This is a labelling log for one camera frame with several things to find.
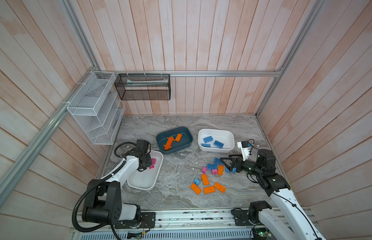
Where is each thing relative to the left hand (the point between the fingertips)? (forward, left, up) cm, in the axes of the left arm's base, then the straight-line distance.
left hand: (145, 165), depth 89 cm
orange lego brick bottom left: (-13, -30, -4) cm, 33 cm away
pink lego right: (-3, -42, -2) cm, 42 cm away
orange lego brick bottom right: (-12, -44, -3) cm, 46 cm away
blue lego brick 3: (+16, -38, -3) cm, 42 cm away
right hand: (-3, -45, +15) cm, 47 cm away
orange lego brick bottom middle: (-13, -38, -4) cm, 41 cm away
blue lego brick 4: (0, -41, -2) cm, 41 cm away
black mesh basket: (+52, +6, +20) cm, 56 cm away
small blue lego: (-9, -31, -2) cm, 32 cm away
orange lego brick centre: (-7, -36, -4) cm, 37 cm away
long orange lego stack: (+17, -13, -2) cm, 22 cm away
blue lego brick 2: (-12, -46, +20) cm, 51 cm away
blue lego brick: (+16, -47, -2) cm, 50 cm away
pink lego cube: (+4, -4, -2) cm, 6 cm away
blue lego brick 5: (+21, -41, -2) cm, 46 cm away
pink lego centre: (-2, -36, -1) cm, 36 cm away
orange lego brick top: (+23, -20, -3) cm, 30 cm away
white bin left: (-8, -2, -2) cm, 9 cm away
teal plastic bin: (+21, -25, -3) cm, 33 cm away
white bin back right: (+22, -53, -1) cm, 57 cm away
